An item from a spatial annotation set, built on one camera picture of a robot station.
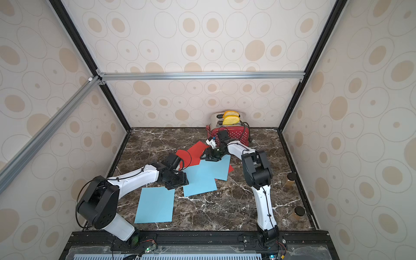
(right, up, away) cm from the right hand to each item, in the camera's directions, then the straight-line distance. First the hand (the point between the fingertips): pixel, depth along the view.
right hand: (201, 160), depth 97 cm
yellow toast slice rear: (+18, +29, +3) cm, 35 cm away
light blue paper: (-7, -15, -7) cm, 18 cm away
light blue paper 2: (+2, -8, -2) cm, 9 cm away
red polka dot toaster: (+23, +17, 0) cm, 29 cm away
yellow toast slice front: (+17, +25, 0) cm, 30 cm away
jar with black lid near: (+46, -20, -24) cm, 56 cm away
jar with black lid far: (+48, -7, -13) cm, 50 cm away
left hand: (-6, -11, -10) cm, 16 cm away
